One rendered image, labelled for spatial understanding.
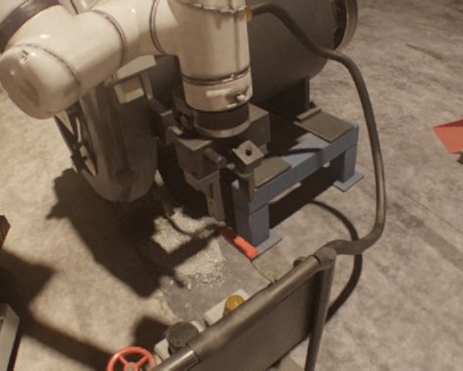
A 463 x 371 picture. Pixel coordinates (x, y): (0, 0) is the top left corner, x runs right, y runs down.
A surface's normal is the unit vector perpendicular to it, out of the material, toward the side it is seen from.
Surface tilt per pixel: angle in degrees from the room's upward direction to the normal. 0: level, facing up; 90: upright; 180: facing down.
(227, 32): 90
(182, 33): 90
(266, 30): 78
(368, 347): 0
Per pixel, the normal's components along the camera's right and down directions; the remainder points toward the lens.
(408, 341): -0.10, -0.77
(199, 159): 0.63, 0.44
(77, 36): 0.69, -0.32
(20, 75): -0.30, 0.63
